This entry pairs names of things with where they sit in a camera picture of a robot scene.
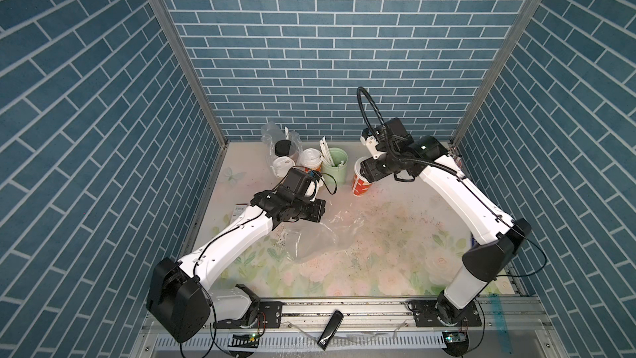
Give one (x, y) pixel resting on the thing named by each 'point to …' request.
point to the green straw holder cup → (339, 158)
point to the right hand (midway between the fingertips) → (372, 167)
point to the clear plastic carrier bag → (272, 132)
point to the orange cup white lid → (282, 165)
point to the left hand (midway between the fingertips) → (331, 212)
